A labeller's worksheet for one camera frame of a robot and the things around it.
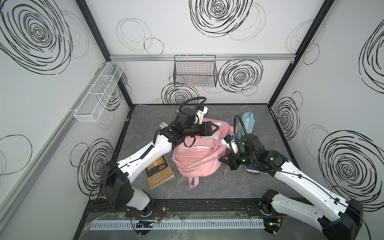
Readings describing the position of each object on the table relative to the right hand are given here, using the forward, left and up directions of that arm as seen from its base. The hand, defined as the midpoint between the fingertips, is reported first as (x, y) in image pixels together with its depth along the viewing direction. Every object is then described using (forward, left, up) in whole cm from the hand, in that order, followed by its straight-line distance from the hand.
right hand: (219, 160), depth 70 cm
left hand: (+12, +1, +9) cm, 15 cm away
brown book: (0, +32, -17) cm, 37 cm away
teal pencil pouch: (+39, -27, -17) cm, 51 cm away
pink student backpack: (+5, +11, -6) cm, 13 cm away
